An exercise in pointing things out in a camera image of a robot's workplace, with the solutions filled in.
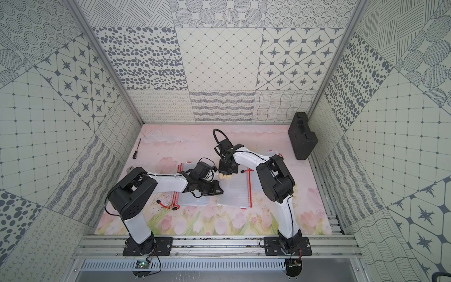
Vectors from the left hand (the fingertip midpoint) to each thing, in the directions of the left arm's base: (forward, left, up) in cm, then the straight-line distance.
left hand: (227, 196), depth 86 cm
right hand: (+13, +2, 0) cm, 13 cm away
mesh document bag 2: (-1, +20, -2) cm, 21 cm away
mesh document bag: (+8, -14, -2) cm, 17 cm away
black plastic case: (+26, -40, +15) cm, 50 cm away
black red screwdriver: (+25, +57, 0) cm, 62 cm away
